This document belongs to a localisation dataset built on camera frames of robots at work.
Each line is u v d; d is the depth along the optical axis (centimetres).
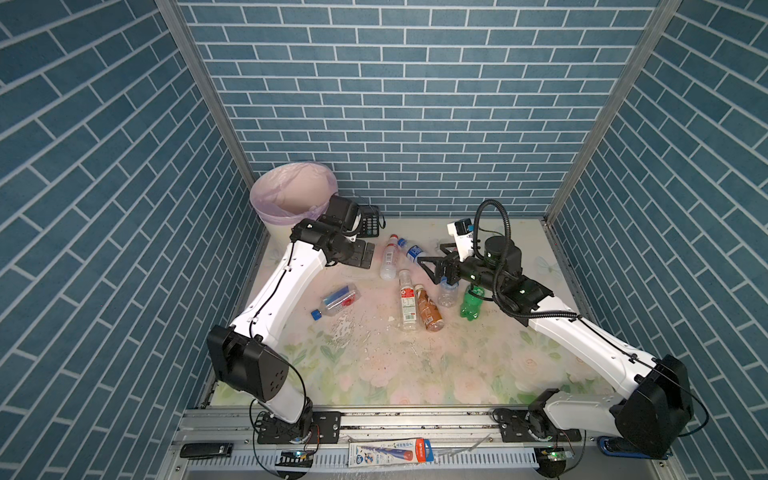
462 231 63
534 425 66
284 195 101
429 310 89
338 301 93
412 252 104
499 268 56
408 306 91
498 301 57
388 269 99
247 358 41
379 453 69
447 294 98
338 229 58
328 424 74
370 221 119
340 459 70
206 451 69
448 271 65
